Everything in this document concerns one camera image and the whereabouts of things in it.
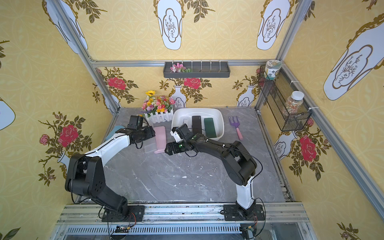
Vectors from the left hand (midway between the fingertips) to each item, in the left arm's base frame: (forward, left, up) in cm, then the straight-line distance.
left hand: (145, 132), depth 93 cm
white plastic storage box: (+21, -22, -8) cm, 32 cm away
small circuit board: (-48, +5, -13) cm, 50 cm away
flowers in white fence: (+16, -7, +4) cm, 18 cm away
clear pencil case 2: (-10, -5, -1) cm, 11 cm away
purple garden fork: (+12, -63, -9) cm, 64 cm away
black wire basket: (+23, -87, +10) cm, 90 cm away
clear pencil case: (+17, -27, -9) cm, 33 cm away
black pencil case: (+14, -33, -10) cm, 37 cm away
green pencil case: (+9, -42, -8) cm, 44 cm away
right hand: (-8, -19, -2) cm, 21 cm away
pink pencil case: (+2, -9, -6) cm, 11 cm away
